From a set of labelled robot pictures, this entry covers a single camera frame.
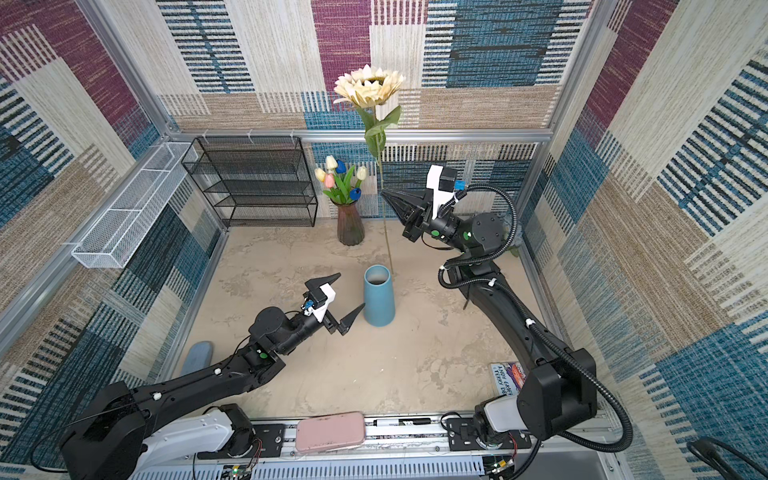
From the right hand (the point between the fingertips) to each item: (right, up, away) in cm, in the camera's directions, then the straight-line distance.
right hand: (382, 195), depth 58 cm
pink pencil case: (-12, -55, +17) cm, 58 cm away
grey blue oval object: (-51, -40, +27) cm, 70 cm away
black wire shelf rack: (-47, +15, +51) cm, 71 cm away
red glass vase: (-12, -2, +47) cm, 49 cm away
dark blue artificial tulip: (-13, +15, +37) cm, 42 cm away
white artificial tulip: (-16, +16, +34) cm, 41 cm away
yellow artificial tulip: (-19, +12, +34) cm, 41 cm away
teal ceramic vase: (-2, -23, +23) cm, 32 cm away
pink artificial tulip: (-16, +10, +32) cm, 38 cm away
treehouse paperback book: (+33, -45, +23) cm, 60 cm away
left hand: (-8, -19, +13) cm, 24 cm away
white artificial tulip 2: (-7, +13, +34) cm, 37 cm away
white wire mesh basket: (-63, -9, +12) cm, 64 cm away
